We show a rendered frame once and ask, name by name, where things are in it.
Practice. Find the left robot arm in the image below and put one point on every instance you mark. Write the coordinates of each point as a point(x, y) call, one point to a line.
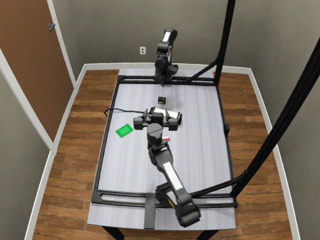
point(173, 192)

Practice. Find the small pink block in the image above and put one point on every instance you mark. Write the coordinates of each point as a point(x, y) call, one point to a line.
point(166, 138)

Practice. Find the green flat rectangular pad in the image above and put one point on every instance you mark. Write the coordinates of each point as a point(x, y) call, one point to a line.
point(123, 131)

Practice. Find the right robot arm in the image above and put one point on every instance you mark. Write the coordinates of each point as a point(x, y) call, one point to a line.
point(165, 49)

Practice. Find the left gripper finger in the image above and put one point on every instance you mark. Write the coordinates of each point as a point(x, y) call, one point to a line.
point(167, 115)
point(143, 117)

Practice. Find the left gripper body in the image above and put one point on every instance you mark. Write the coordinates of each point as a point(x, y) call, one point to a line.
point(139, 124)

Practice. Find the black charger with brass prongs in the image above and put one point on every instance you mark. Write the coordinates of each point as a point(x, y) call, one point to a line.
point(162, 100)

